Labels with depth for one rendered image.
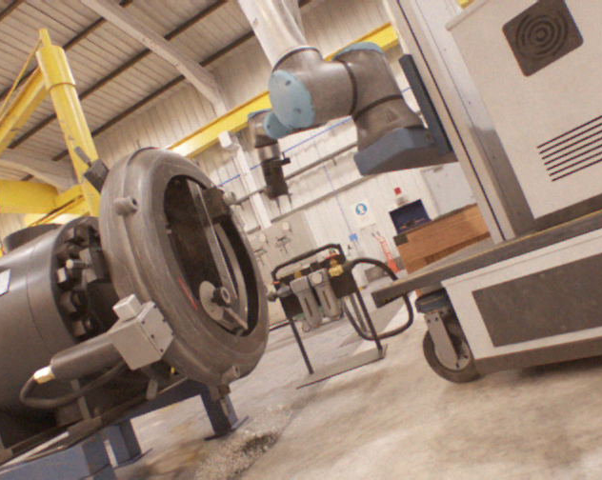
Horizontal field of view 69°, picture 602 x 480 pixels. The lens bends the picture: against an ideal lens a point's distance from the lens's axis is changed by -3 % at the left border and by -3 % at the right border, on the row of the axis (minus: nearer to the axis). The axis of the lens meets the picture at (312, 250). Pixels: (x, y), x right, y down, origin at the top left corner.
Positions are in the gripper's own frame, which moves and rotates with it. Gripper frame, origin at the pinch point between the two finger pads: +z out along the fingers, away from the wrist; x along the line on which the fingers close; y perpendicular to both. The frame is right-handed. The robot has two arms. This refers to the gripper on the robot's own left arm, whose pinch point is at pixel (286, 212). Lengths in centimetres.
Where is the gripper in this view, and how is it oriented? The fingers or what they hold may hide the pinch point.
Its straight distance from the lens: 167.4
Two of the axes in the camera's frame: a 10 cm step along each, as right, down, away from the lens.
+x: -7.2, 3.6, -5.9
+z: 2.1, 9.3, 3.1
